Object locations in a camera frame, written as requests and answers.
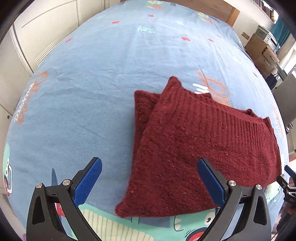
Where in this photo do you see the grey storage box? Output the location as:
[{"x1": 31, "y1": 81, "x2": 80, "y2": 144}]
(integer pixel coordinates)
[{"x1": 255, "y1": 25, "x2": 278, "y2": 53}]

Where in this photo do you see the wooden headboard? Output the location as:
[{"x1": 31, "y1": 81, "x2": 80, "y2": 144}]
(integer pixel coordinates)
[{"x1": 121, "y1": 1, "x2": 240, "y2": 27}]

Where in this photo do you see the white wardrobe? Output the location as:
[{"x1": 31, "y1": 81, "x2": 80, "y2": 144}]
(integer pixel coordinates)
[{"x1": 9, "y1": 0, "x2": 120, "y2": 75}]

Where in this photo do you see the grey chair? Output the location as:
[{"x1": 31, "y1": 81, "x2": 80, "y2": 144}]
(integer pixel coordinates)
[{"x1": 273, "y1": 73, "x2": 296, "y2": 134}]

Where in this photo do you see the dark blue bag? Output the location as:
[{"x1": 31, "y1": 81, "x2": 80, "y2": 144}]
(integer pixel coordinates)
[{"x1": 265, "y1": 74, "x2": 278, "y2": 90}]

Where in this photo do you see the blue cartoon print bedsheet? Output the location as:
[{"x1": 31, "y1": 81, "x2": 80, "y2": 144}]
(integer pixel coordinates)
[{"x1": 3, "y1": 1, "x2": 288, "y2": 240}]

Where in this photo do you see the wooden drawer cabinet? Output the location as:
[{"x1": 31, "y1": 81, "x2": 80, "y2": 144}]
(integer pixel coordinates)
[{"x1": 245, "y1": 34, "x2": 279, "y2": 79}]

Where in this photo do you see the dark red knit sweater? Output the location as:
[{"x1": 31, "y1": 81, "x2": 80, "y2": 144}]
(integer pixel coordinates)
[{"x1": 115, "y1": 77, "x2": 281, "y2": 218}]

